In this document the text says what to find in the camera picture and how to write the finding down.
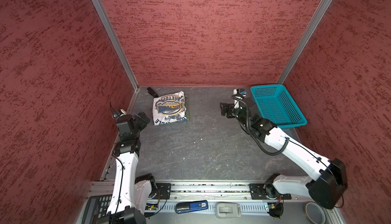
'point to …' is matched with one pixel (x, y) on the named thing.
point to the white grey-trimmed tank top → (169, 108)
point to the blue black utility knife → (192, 206)
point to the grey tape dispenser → (226, 210)
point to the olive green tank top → (186, 115)
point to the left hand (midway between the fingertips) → (140, 120)
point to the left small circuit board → (151, 206)
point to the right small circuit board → (271, 206)
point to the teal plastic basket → (276, 105)
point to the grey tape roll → (314, 213)
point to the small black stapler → (152, 92)
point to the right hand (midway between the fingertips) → (226, 106)
